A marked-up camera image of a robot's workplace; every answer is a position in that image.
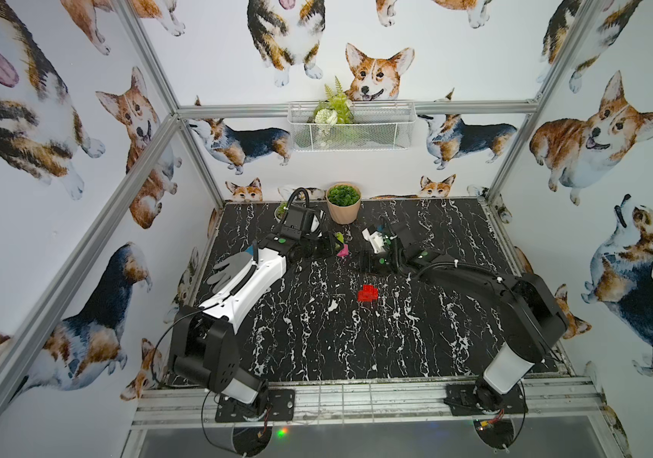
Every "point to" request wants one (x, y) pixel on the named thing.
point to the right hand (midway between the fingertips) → (347, 266)
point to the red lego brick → (368, 294)
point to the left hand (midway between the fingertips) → (345, 242)
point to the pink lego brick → (345, 251)
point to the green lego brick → (340, 237)
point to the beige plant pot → (344, 200)
